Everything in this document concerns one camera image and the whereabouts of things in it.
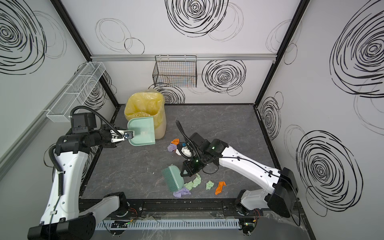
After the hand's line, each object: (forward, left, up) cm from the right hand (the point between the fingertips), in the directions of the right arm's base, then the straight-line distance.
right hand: (180, 175), depth 66 cm
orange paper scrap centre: (+28, +7, -18) cm, 34 cm away
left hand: (+19, +29, +10) cm, 36 cm away
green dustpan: (+21, +20, +5) cm, 29 cm away
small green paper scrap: (+3, -7, -18) cm, 20 cm away
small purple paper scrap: (-2, 0, -18) cm, 18 cm away
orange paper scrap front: (0, -20, -20) cm, 28 cm away
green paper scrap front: (+1, -14, -19) cm, 23 cm away
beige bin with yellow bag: (+45, +27, 0) cm, 52 cm away
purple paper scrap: (+24, +9, -19) cm, 32 cm away
